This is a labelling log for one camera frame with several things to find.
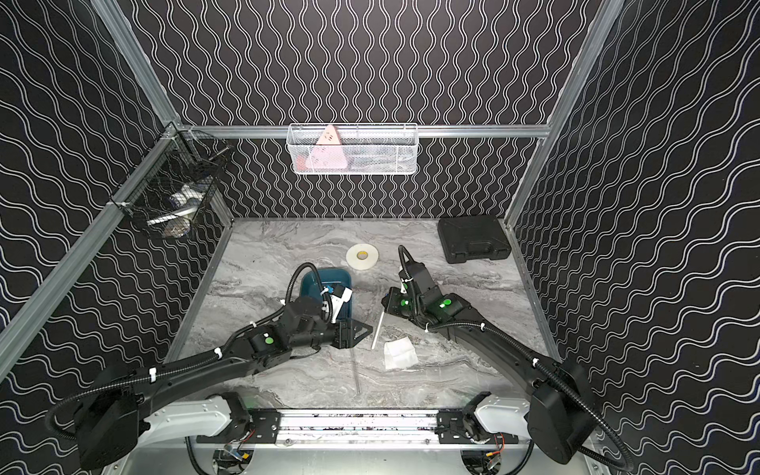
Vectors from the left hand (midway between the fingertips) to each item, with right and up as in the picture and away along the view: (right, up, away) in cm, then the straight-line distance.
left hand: (369, 326), depth 72 cm
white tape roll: (-4, +16, +37) cm, 41 cm away
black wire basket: (-64, +36, +19) cm, 76 cm away
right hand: (+4, +5, +9) cm, 11 cm away
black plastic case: (+36, +23, +35) cm, 56 cm away
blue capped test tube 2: (-4, -15, +11) cm, 20 cm away
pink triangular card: (-13, +48, +18) cm, 53 cm away
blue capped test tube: (+2, -4, +7) cm, 8 cm away
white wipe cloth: (+8, -12, +14) cm, 20 cm away
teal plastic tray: (-21, +6, +28) cm, 35 cm away
